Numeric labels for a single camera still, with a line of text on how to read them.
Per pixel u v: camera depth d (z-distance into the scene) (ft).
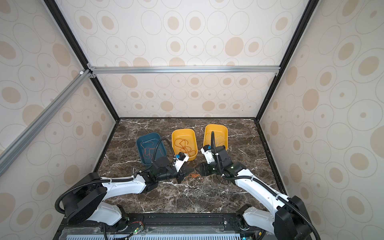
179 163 2.29
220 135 3.73
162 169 2.09
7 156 1.66
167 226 2.40
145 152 3.19
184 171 2.35
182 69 2.95
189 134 3.49
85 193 1.57
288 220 1.30
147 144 3.39
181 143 3.43
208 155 2.39
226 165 2.01
